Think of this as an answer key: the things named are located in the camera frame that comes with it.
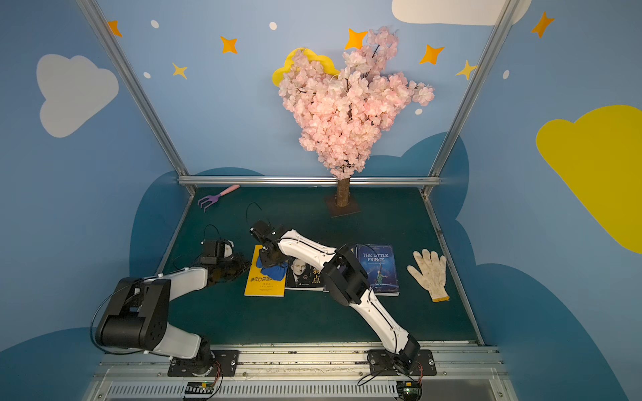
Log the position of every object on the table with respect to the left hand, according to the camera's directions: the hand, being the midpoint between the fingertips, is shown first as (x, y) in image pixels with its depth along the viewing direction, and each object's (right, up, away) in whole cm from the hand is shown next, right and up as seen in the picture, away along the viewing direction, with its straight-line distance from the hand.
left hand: (253, 260), depth 95 cm
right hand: (+8, -1, 0) cm, 8 cm away
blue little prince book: (+49, 0, +1) cm, 49 cm away
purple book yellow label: (+28, -10, -6) cm, 30 cm away
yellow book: (+4, -8, -4) cm, 10 cm away
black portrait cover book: (+19, -6, -3) cm, 20 cm away
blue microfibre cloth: (+10, -3, -6) cm, 13 cm away
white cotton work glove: (+69, -6, -2) cm, 69 cm away
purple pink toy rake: (-24, +25, +21) cm, 40 cm away
